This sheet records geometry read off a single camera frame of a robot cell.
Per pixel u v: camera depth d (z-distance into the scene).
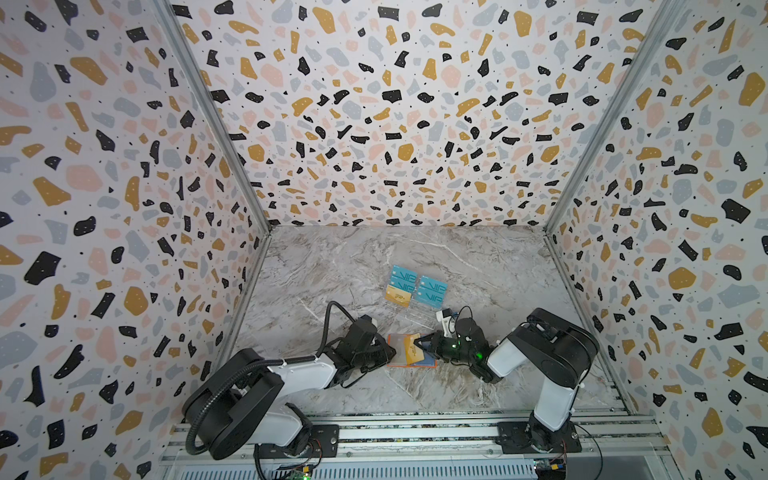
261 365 0.47
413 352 0.88
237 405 0.42
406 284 0.95
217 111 0.87
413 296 0.95
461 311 0.97
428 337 0.87
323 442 0.73
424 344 0.87
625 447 0.76
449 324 0.85
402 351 0.88
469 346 0.74
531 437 0.67
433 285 0.93
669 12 0.71
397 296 0.96
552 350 0.50
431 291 0.94
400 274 0.97
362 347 0.70
